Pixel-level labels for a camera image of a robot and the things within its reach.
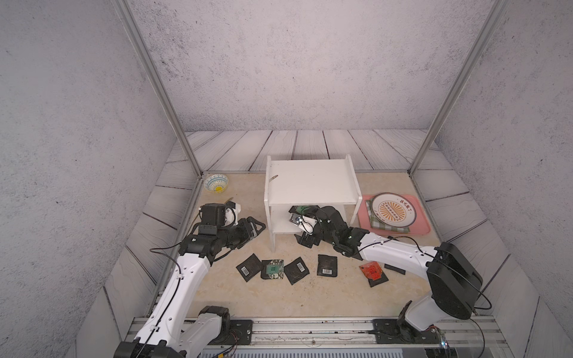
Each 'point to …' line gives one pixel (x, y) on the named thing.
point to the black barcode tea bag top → (295, 270)
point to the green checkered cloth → (377, 224)
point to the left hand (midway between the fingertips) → (263, 229)
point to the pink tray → (419, 226)
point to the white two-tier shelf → (308, 183)
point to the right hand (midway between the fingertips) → (303, 220)
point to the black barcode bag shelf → (250, 267)
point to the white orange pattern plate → (394, 209)
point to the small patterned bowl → (215, 183)
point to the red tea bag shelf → (371, 269)
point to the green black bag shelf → (307, 210)
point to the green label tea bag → (272, 269)
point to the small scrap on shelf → (273, 177)
